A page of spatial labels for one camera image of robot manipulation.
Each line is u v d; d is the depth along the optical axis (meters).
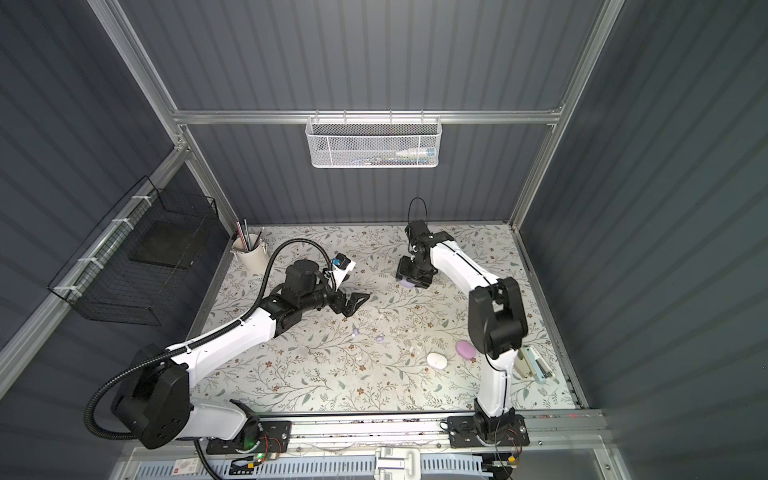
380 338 0.91
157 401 0.42
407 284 0.91
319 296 0.70
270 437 0.73
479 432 0.66
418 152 0.90
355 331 0.92
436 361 0.85
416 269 0.79
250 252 0.99
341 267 0.71
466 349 0.88
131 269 0.73
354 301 0.74
